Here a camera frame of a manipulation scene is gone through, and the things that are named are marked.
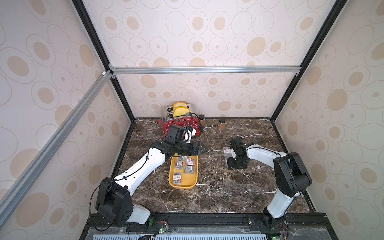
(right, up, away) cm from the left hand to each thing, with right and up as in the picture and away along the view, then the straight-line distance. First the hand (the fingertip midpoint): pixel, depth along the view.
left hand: (205, 150), depth 75 cm
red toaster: (-10, +16, +23) cm, 30 cm away
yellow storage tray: (-12, -15, +15) cm, 24 cm away
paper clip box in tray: (-15, -18, +12) cm, 26 cm away
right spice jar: (+15, +14, +34) cm, 39 cm away
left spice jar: (0, +17, +34) cm, 39 cm away
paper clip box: (+16, -4, +22) cm, 28 cm away
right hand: (+18, -14, +18) cm, 29 cm away
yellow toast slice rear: (-15, +28, +25) cm, 40 cm away
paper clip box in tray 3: (-15, -12, +17) cm, 26 cm away
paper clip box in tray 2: (-8, -10, +18) cm, 22 cm away
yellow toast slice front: (-14, +23, +22) cm, 35 cm away
